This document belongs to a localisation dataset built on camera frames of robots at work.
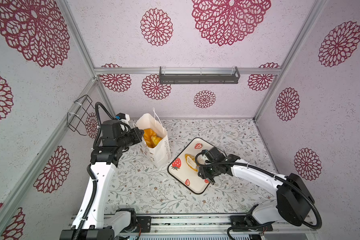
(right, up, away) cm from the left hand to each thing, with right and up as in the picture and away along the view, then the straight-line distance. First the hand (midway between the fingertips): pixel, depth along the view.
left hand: (143, 134), depth 72 cm
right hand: (+30, -21, +12) cm, 38 cm away
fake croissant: (+4, -4, +14) cm, 15 cm away
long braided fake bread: (-2, 0, +20) cm, 20 cm away
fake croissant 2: (+22, -15, +21) cm, 34 cm away
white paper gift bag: (+7, -12, +11) cm, 18 cm away
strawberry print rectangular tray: (+18, -22, +20) cm, 35 cm away
